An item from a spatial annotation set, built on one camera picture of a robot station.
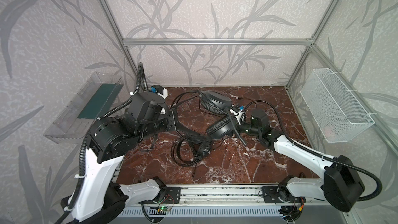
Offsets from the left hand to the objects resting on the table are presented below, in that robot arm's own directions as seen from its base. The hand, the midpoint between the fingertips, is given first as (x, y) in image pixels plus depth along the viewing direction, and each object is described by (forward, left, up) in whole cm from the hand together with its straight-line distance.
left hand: (182, 112), depth 55 cm
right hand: (+10, -17, -21) cm, 29 cm away
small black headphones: (-2, -7, -34) cm, 35 cm away
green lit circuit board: (-26, +10, -41) cm, 50 cm away
